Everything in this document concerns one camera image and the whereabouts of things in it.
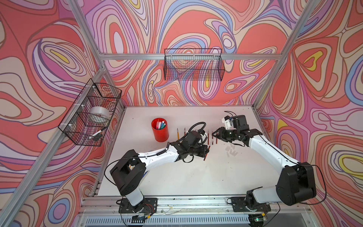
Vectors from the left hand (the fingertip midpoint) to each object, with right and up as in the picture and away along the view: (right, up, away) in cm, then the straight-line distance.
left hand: (211, 152), depth 80 cm
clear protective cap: (+15, -1, +15) cm, 21 cm away
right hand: (+3, +8, +4) cm, 9 cm away
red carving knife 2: (-3, -1, +1) cm, 3 cm away
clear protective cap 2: (+18, -4, +13) cm, 23 cm away
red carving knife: (+3, +6, 0) cm, 7 cm away
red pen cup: (-31, +11, +11) cm, 35 cm away
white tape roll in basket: (-60, +21, -7) cm, 64 cm away
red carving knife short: (+1, +6, 0) cm, 6 cm away
